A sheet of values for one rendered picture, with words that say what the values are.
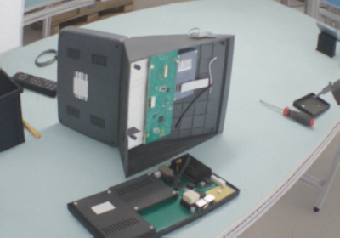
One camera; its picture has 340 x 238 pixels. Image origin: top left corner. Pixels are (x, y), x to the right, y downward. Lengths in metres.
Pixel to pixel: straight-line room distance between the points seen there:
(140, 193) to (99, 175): 0.10
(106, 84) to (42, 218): 0.29
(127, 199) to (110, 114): 0.19
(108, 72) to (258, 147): 0.32
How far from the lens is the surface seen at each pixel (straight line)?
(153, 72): 0.70
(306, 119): 0.98
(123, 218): 0.63
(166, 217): 0.66
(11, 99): 0.78
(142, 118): 0.74
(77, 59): 0.79
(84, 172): 0.76
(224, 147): 0.86
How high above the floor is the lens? 1.47
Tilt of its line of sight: 29 degrees down
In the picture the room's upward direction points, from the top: 5 degrees clockwise
